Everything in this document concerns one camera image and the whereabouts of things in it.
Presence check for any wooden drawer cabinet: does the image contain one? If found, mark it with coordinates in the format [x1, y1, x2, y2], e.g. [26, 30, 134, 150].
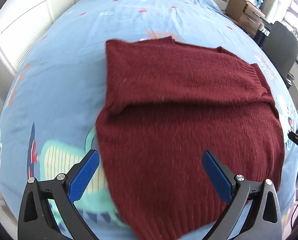
[225, 0, 265, 38]

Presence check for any white wardrobe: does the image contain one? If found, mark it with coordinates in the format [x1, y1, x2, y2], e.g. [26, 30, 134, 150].
[0, 0, 79, 74]

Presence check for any dark grey office chair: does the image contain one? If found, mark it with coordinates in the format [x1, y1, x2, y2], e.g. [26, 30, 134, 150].
[262, 21, 298, 89]

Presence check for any dark red knit sweater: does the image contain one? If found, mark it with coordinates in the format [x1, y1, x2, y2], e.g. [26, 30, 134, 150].
[96, 37, 285, 239]

